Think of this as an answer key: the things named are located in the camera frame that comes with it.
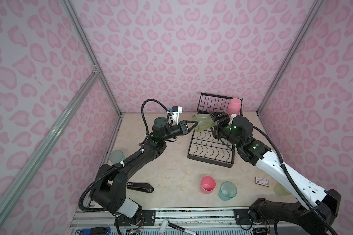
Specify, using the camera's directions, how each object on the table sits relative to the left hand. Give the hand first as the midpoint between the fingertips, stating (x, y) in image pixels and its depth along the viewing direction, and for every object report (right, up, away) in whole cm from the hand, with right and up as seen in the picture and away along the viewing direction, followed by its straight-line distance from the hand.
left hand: (199, 124), depth 70 cm
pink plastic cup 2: (+6, -34, +12) cm, 36 cm away
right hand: (+4, +3, -1) cm, 5 cm away
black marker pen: (-16, -47, -2) cm, 50 cm away
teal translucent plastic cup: (+17, -37, +11) cm, 42 cm away
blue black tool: (-48, -49, -3) cm, 69 cm away
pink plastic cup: (+22, +10, +16) cm, 29 cm away
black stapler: (-29, -35, +10) cm, 46 cm away
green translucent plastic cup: (+4, +1, +8) cm, 9 cm away
